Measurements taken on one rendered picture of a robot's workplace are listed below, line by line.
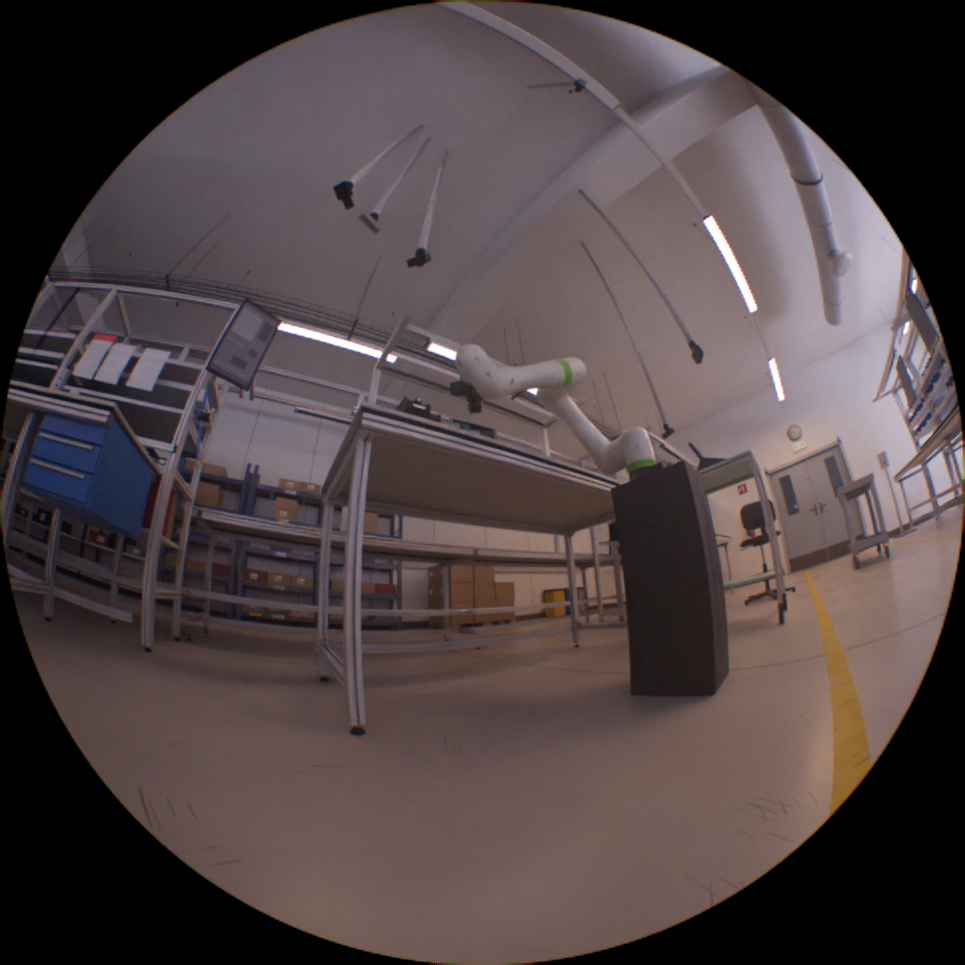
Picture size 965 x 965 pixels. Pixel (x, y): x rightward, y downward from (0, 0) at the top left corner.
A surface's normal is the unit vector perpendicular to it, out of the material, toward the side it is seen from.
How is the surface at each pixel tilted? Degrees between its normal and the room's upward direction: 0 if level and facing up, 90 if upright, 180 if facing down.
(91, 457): 90
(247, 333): 101
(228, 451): 90
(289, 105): 180
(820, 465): 90
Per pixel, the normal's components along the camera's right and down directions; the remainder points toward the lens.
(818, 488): -0.82, -0.18
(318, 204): 0.04, 0.93
